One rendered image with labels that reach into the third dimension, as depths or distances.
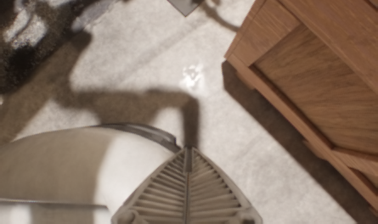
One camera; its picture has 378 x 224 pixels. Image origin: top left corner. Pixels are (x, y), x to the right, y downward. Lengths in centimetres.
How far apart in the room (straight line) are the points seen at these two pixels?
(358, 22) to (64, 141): 46
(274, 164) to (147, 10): 81
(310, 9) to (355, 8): 5
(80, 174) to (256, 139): 54
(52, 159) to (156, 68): 43
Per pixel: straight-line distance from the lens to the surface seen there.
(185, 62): 59
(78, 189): 28
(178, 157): 16
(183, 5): 70
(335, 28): 30
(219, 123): 57
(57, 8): 92
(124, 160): 26
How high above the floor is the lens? 55
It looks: 87 degrees down
